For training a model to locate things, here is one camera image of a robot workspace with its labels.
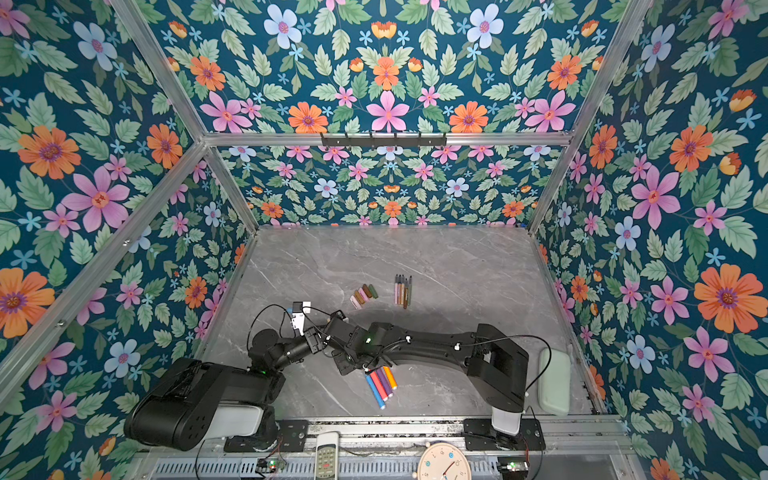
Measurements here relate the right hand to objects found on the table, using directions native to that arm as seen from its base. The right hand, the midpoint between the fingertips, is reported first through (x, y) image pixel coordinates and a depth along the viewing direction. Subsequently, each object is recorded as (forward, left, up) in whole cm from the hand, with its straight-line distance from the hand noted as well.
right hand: (342, 355), depth 79 cm
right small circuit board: (-24, -43, -10) cm, 50 cm away
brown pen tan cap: (+25, -17, -8) cm, 31 cm away
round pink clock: (-23, -26, -6) cm, 35 cm away
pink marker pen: (-4, -9, -8) cm, 12 cm away
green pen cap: (+25, -6, -8) cm, 27 cm away
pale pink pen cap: (+21, 0, -8) cm, 22 cm away
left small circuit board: (-23, +16, -9) cm, 29 cm away
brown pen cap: (+26, -3, -8) cm, 27 cm away
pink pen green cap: (+26, -15, -8) cm, 31 cm away
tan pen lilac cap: (+26, -16, -8) cm, 31 cm away
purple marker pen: (-5, -11, -8) cm, 15 cm away
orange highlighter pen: (-4, -13, -8) cm, 16 cm away
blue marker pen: (-7, -8, -8) cm, 14 cm away
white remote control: (-21, +2, -7) cm, 23 cm away
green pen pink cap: (+26, -18, -8) cm, 33 cm away
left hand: (+6, 0, +6) cm, 8 cm away
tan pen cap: (+22, -1, -7) cm, 23 cm away
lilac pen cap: (+23, -3, -7) cm, 24 cm away
